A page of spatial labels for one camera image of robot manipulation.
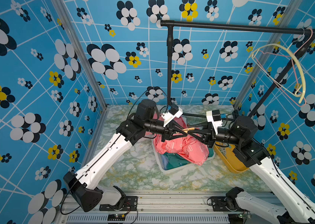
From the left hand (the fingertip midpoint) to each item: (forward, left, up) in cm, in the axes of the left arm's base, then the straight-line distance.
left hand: (187, 131), depth 57 cm
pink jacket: (+5, -3, -22) cm, 23 cm away
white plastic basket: (-4, +1, -30) cm, 30 cm away
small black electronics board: (-26, +34, -42) cm, 60 cm away
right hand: (+1, -2, +1) cm, 2 cm away
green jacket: (+1, +3, -31) cm, 31 cm away
